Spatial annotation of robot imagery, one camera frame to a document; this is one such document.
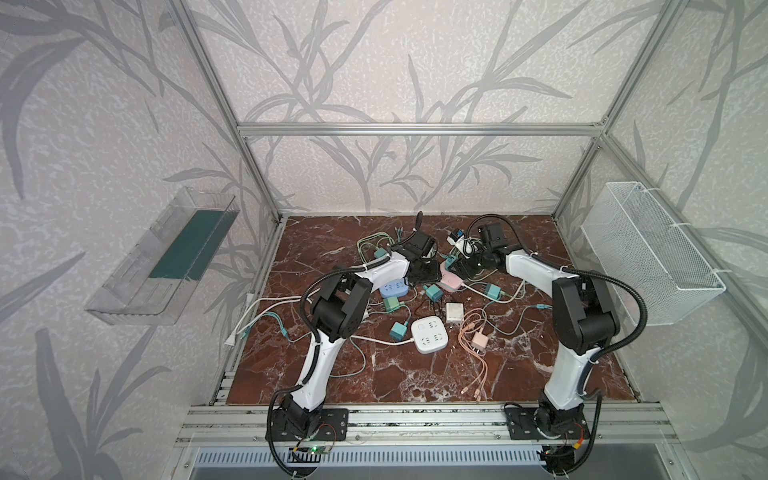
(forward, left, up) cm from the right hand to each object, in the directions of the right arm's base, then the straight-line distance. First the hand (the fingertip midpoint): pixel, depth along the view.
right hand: (458, 252), depth 99 cm
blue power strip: (-11, +21, -5) cm, 24 cm away
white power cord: (-15, +64, -8) cm, 66 cm away
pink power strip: (-8, +3, -5) cm, 10 cm away
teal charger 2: (-25, +20, -6) cm, 33 cm away
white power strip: (-26, +11, -5) cm, 28 cm away
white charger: (-19, +3, -6) cm, 20 cm away
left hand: (-4, +5, -3) cm, 8 cm away
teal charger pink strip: (-11, -11, -6) cm, 17 cm away
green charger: (-15, +22, -6) cm, 28 cm away
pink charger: (-27, -4, -6) cm, 28 cm away
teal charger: (-12, +8, -6) cm, 16 cm away
